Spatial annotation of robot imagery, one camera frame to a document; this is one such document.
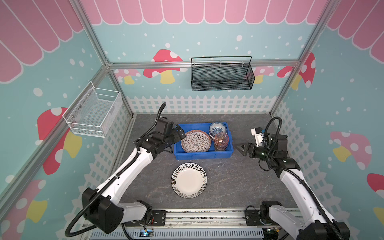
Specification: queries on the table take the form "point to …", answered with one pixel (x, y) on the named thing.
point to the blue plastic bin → (179, 154)
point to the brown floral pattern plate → (196, 141)
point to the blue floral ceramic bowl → (216, 127)
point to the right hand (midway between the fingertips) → (238, 146)
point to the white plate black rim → (189, 180)
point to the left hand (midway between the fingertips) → (178, 137)
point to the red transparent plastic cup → (221, 141)
